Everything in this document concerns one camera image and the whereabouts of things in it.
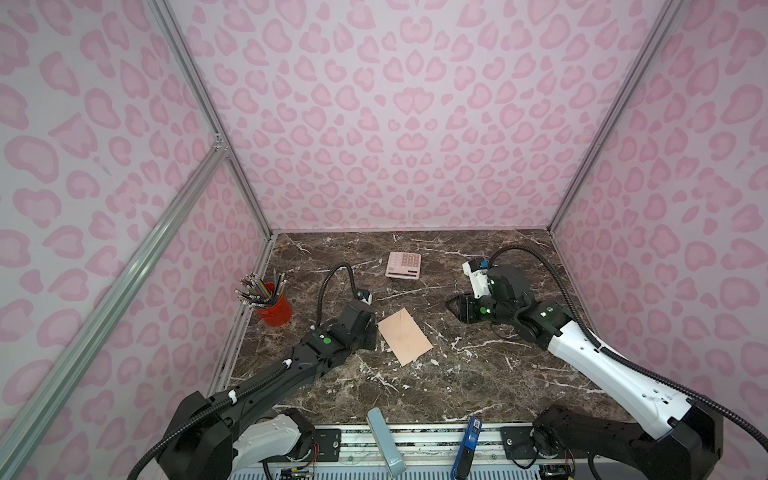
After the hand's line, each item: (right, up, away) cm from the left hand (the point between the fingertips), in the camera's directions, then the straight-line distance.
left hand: (373, 321), depth 82 cm
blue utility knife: (+22, -29, -12) cm, 39 cm away
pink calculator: (+9, +15, +24) cm, 30 cm away
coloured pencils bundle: (-34, +8, +3) cm, 35 cm away
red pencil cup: (-29, +2, +8) cm, 30 cm away
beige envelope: (+9, -7, +11) cm, 15 cm away
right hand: (+20, +7, -8) cm, 23 cm away
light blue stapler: (+4, -28, -10) cm, 29 cm away
